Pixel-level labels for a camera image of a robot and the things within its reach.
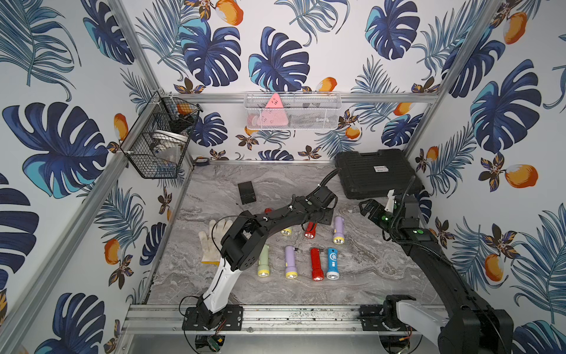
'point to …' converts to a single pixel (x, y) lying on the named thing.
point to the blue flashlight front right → (333, 272)
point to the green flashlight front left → (264, 270)
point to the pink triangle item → (273, 113)
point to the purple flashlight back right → (338, 237)
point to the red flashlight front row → (318, 273)
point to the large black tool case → (374, 174)
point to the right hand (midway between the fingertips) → (369, 207)
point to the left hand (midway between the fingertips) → (326, 212)
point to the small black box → (247, 192)
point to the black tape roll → (202, 161)
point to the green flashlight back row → (286, 231)
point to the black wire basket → (156, 143)
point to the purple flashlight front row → (290, 272)
